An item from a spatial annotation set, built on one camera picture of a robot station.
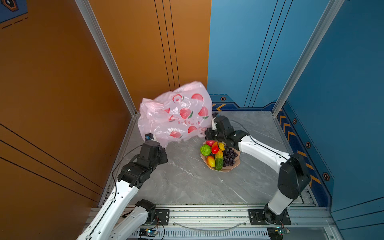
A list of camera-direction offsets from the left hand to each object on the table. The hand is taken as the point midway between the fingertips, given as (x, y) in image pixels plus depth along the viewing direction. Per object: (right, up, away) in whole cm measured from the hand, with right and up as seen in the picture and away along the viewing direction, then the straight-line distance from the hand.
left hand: (163, 148), depth 74 cm
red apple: (+25, +1, +17) cm, 30 cm away
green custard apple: (+22, -3, +13) cm, 26 cm away
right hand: (+20, +9, +10) cm, 24 cm away
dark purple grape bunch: (+36, -7, +13) cm, 39 cm away
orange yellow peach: (+25, -9, +11) cm, 29 cm away
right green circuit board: (+57, -38, -4) cm, 69 cm away
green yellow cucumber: (+30, -9, +11) cm, 33 cm away
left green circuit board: (-7, -40, -3) cm, 40 cm away
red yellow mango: (+27, -2, +13) cm, 30 cm away
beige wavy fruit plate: (+21, +1, +20) cm, 29 cm away
